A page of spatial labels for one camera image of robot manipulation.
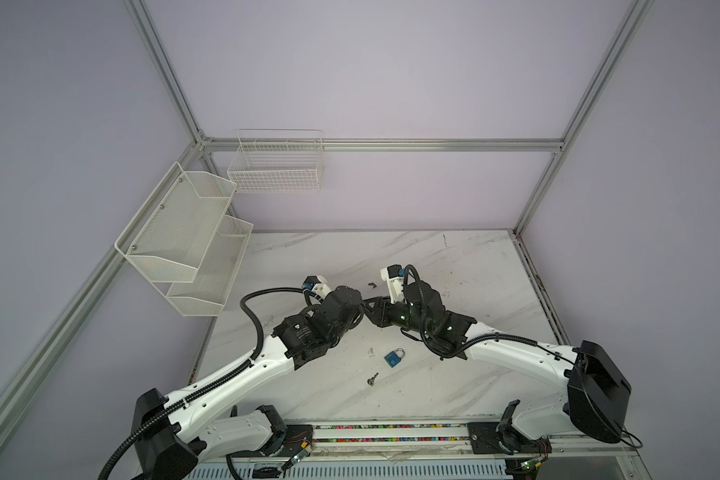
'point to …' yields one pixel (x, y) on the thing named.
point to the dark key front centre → (371, 381)
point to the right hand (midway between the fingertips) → (357, 304)
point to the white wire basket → (276, 161)
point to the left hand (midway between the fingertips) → (360, 295)
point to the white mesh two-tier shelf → (185, 244)
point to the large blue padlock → (394, 357)
